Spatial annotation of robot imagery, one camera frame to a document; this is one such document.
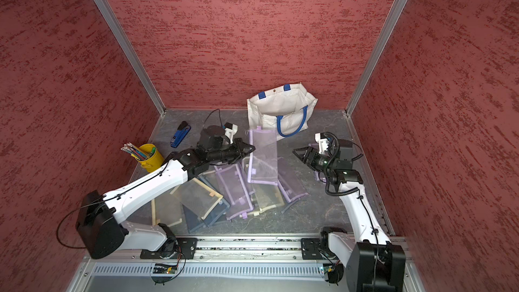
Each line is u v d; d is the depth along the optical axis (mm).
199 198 868
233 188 860
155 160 896
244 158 696
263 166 745
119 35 874
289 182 921
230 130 715
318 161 694
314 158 697
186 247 746
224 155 644
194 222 793
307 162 711
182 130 1091
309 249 743
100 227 401
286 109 1100
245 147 725
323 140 737
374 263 388
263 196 829
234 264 712
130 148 831
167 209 868
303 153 712
